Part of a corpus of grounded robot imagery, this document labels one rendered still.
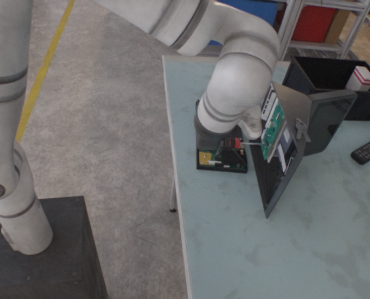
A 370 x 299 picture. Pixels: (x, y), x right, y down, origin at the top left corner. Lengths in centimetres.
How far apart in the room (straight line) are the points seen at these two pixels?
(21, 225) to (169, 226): 120
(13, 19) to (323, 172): 77
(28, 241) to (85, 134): 160
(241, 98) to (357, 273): 51
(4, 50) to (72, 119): 204
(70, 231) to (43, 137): 156
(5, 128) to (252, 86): 35
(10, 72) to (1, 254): 53
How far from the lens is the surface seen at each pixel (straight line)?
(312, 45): 256
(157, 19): 33
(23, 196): 68
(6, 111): 48
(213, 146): 61
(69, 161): 215
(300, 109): 69
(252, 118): 53
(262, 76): 36
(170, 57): 118
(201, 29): 34
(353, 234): 81
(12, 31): 43
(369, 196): 91
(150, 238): 177
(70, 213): 88
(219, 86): 36
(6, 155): 54
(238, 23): 38
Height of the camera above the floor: 158
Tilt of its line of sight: 46 degrees down
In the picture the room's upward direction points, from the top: 9 degrees clockwise
